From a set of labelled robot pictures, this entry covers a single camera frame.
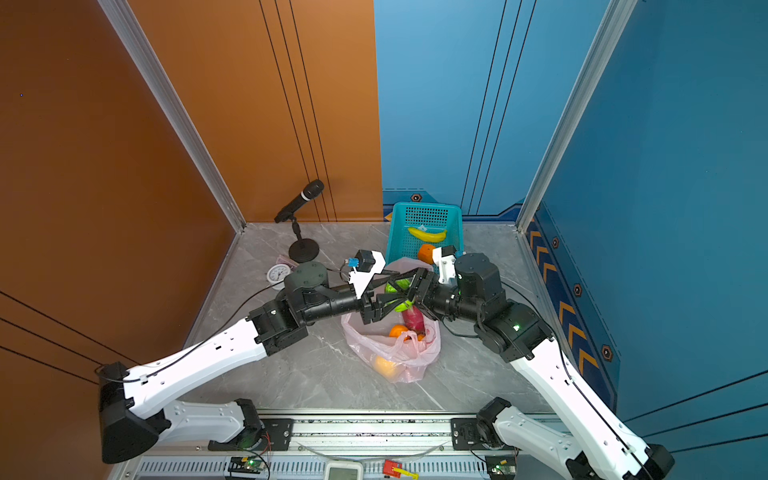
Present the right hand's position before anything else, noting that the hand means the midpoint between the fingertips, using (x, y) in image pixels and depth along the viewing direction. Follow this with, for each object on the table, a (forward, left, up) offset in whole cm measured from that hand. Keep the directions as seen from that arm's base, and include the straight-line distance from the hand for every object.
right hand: (393, 289), depth 61 cm
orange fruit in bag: (+4, 0, -28) cm, 28 cm away
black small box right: (-27, -25, -37) cm, 52 cm away
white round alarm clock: (+27, +41, -30) cm, 57 cm away
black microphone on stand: (+39, +35, -32) cm, 61 cm away
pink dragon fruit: (+7, -6, -27) cm, 29 cm away
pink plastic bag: (-7, -3, -20) cm, 21 cm away
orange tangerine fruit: (+35, -11, -30) cm, 47 cm away
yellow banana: (+46, -12, -32) cm, 57 cm away
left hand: (+1, -2, +1) cm, 3 cm away
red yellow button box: (-27, 0, -33) cm, 43 cm away
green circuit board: (-26, +36, -35) cm, 57 cm away
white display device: (-28, +12, -32) cm, 44 cm away
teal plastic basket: (+52, -14, -28) cm, 61 cm away
